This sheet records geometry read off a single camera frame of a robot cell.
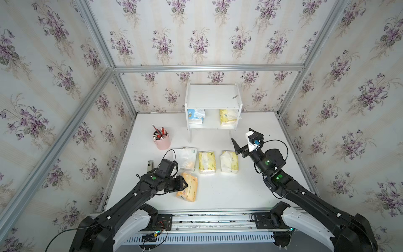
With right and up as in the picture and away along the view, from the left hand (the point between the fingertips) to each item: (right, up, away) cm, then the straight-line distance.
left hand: (187, 187), depth 79 cm
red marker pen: (-17, +28, +16) cm, 37 cm away
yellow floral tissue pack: (+11, +11, +11) cm, 19 cm away
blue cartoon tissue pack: (+4, +37, +10) cm, 39 cm away
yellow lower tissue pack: (+23, +37, +13) cm, 46 cm away
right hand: (+28, +28, -7) cm, 40 cm away
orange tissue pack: (+1, -2, -2) cm, 3 cm away
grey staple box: (-22, +9, +9) cm, 25 cm away
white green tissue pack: (-2, +13, +11) cm, 17 cm away
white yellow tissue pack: (+24, +11, +11) cm, 28 cm away
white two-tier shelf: (+12, +48, +5) cm, 49 cm away
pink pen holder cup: (-16, +24, +11) cm, 31 cm away
